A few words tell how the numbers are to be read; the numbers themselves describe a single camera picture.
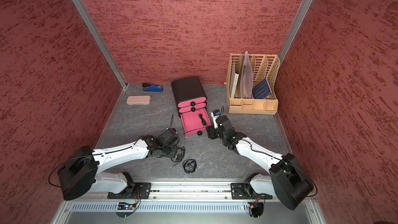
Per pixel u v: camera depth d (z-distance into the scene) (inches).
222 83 49.4
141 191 29.2
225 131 25.8
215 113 29.9
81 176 16.2
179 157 33.5
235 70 34.3
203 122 38.3
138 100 42.3
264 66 40.9
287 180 16.3
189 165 32.1
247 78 41.9
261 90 40.6
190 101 35.3
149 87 45.3
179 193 29.2
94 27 34.5
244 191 25.6
